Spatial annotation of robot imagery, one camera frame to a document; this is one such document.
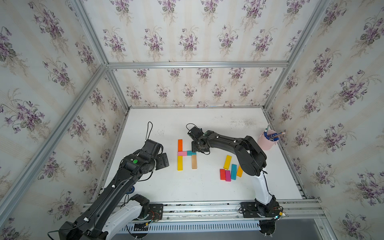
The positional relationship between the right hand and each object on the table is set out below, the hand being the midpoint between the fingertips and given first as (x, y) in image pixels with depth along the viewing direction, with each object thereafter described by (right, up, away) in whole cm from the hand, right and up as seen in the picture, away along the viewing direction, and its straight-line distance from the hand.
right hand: (198, 149), depth 97 cm
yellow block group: (-12, -8, -6) cm, 15 cm away
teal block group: (-5, -1, -6) cm, 8 cm away
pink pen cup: (+41, +4, -5) cm, 42 cm away
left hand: (-20, -4, -21) cm, 29 cm away
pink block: (-11, -2, -3) cm, 12 cm away
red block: (+13, -12, -12) cm, 22 cm away
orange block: (-12, +2, +1) cm, 13 cm away
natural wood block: (-3, -7, -7) cm, 10 cm away
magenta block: (+16, -14, -12) cm, 25 cm away
